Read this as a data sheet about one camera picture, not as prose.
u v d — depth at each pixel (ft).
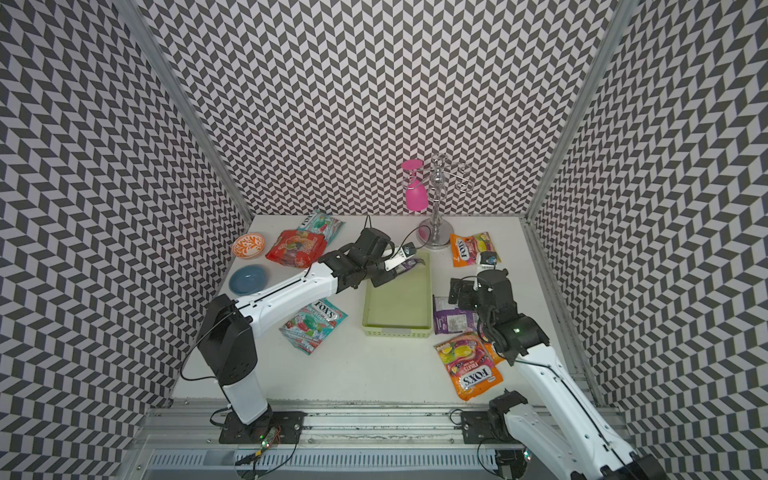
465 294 2.22
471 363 2.66
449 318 2.93
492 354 2.75
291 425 2.38
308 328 2.85
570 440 1.39
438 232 3.65
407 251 2.38
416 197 3.38
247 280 3.19
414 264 2.82
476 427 2.41
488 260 2.14
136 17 2.37
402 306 3.11
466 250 3.45
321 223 3.72
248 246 3.55
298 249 3.35
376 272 2.34
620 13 2.20
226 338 1.49
